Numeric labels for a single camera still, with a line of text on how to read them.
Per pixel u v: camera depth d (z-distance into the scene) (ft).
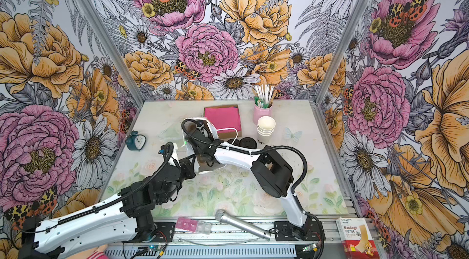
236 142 2.17
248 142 2.89
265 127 2.99
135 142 3.11
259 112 3.37
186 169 2.03
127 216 1.67
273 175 1.68
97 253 2.16
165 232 2.42
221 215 2.45
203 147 2.26
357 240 2.27
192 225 2.45
